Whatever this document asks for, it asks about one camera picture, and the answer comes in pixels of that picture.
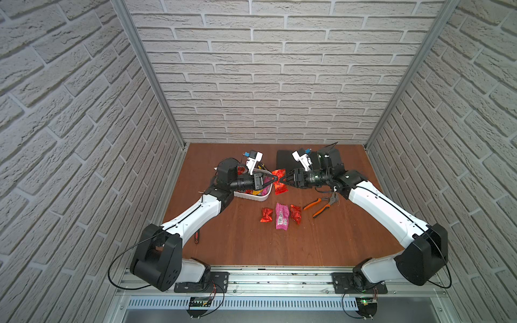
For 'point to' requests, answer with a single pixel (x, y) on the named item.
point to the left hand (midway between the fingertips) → (279, 178)
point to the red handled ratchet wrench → (196, 237)
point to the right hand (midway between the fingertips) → (285, 180)
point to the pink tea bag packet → (282, 212)
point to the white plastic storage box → (252, 195)
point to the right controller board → (367, 307)
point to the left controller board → (198, 306)
